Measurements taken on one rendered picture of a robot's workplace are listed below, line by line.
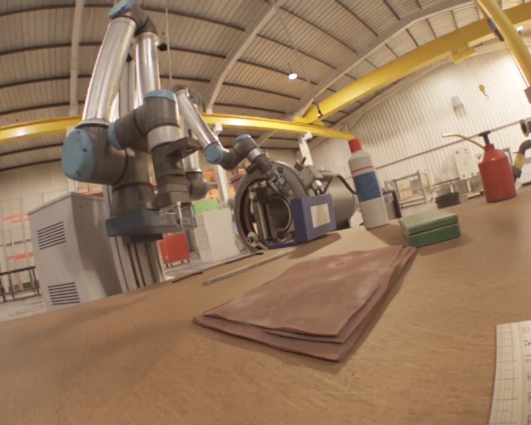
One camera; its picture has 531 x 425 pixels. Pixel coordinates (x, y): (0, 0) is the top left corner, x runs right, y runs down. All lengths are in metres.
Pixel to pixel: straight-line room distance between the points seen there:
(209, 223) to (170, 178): 4.91
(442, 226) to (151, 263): 1.16
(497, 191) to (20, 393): 0.68
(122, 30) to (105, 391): 0.97
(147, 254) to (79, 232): 0.39
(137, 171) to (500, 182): 0.99
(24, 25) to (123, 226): 9.18
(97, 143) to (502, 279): 0.81
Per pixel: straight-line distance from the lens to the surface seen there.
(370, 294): 0.17
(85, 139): 0.73
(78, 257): 1.01
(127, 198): 0.81
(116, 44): 0.94
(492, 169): 0.55
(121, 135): 0.68
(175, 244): 6.83
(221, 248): 5.50
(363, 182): 0.59
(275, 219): 1.90
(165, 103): 0.62
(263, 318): 0.17
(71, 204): 1.04
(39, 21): 9.42
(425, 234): 0.31
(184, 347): 0.19
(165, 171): 0.55
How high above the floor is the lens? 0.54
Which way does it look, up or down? 3 degrees up
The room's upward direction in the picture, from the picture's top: 14 degrees counter-clockwise
